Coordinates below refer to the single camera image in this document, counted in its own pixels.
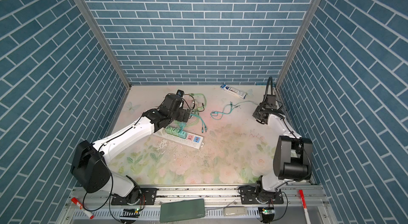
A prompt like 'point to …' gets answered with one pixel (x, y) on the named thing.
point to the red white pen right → (304, 205)
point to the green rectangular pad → (182, 210)
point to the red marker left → (80, 206)
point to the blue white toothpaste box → (238, 93)
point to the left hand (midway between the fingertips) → (181, 108)
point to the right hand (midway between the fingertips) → (258, 111)
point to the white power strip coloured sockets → (194, 140)
